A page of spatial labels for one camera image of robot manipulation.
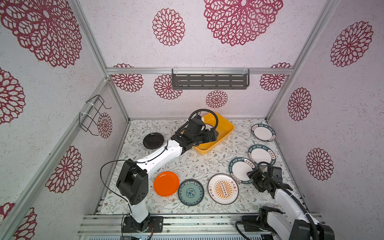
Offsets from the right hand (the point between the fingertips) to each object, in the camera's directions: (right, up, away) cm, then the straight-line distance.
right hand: (250, 174), depth 88 cm
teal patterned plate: (-36, -9, -4) cm, 37 cm away
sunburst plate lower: (-17, -8, -3) cm, 19 cm away
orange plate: (-49, -5, -2) cm, 50 cm away
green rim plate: (-6, +2, +5) cm, 8 cm away
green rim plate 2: (+12, +11, +13) cm, 21 cm away
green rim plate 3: (+19, +25, +23) cm, 39 cm away
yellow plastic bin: (-11, +28, +22) cm, 37 cm away
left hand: (-24, +22, -6) cm, 33 cm away
